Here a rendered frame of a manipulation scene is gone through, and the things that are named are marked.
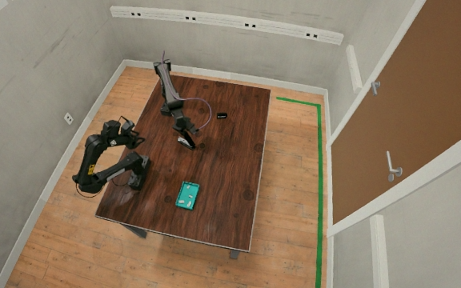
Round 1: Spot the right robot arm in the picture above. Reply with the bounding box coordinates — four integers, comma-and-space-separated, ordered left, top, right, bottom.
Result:
72, 120, 149, 194

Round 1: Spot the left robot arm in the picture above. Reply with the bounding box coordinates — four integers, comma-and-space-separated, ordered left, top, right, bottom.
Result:
154, 59, 186, 128

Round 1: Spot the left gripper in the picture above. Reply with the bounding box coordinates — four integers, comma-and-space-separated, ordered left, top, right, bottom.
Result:
172, 116, 197, 137

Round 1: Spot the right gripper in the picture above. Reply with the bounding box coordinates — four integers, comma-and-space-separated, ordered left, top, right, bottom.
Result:
118, 122, 146, 150

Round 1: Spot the teal shallow tray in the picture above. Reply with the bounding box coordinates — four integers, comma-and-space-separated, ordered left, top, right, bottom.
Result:
175, 182, 199, 210

